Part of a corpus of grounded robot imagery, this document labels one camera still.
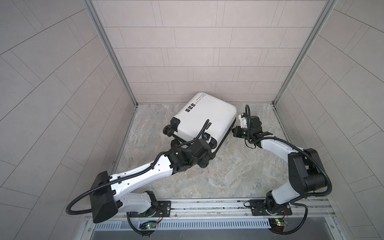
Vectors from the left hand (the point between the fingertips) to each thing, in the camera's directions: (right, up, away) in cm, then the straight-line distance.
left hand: (209, 153), depth 74 cm
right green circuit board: (+31, -31, -6) cm, 44 cm away
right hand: (+14, +11, +18) cm, 25 cm away
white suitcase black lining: (-4, +19, +9) cm, 21 cm away
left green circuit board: (-28, -29, -10) cm, 41 cm away
